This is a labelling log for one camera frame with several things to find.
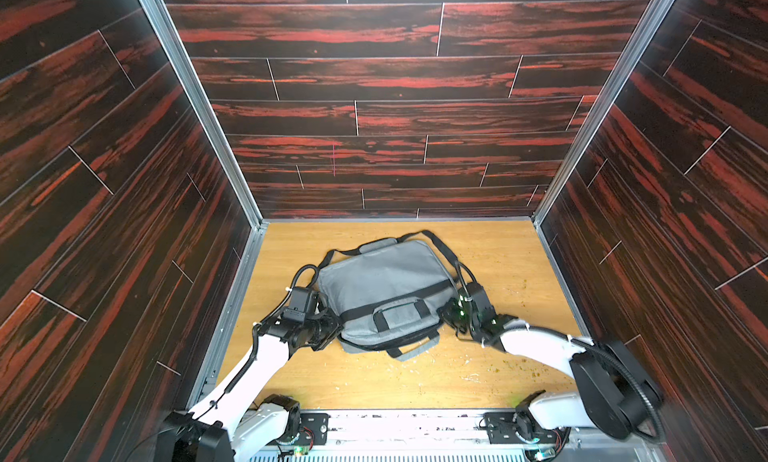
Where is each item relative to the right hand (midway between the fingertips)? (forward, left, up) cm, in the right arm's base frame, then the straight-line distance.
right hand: (439, 305), depth 91 cm
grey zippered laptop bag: (+3, +16, 0) cm, 16 cm away
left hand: (-10, +27, +4) cm, 29 cm away
